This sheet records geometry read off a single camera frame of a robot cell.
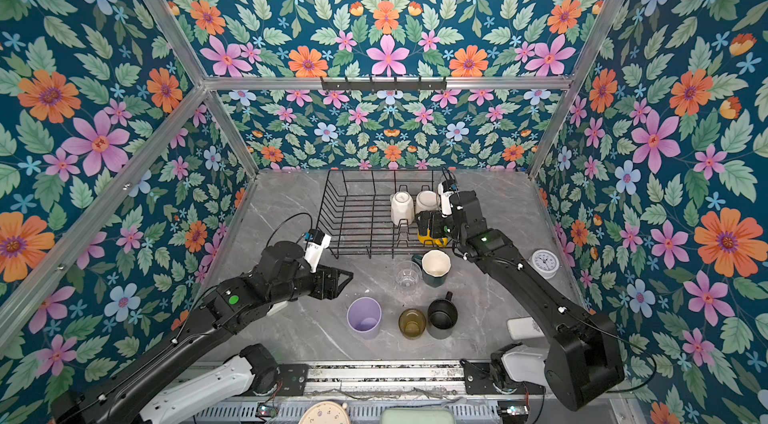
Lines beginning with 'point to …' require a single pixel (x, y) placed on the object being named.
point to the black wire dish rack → (366, 210)
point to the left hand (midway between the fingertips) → (347, 271)
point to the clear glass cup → (408, 276)
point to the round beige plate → (325, 412)
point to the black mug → (442, 317)
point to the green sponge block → (417, 416)
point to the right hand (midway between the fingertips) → (431, 212)
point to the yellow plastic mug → (439, 241)
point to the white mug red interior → (426, 201)
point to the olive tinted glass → (412, 322)
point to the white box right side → (524, 328)
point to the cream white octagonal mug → (402, 205)
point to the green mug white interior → (435, 265)
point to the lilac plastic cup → (364, 316)
